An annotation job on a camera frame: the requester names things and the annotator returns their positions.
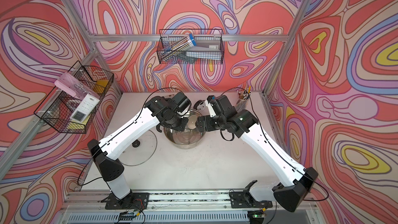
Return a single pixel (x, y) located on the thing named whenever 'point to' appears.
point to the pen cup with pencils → (244, 96)
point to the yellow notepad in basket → (79, 125)
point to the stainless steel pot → (189, 138)
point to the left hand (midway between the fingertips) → (185, 127)
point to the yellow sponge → (100, 85)
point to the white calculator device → (85, 107)
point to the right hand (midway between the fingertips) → (206, 126)
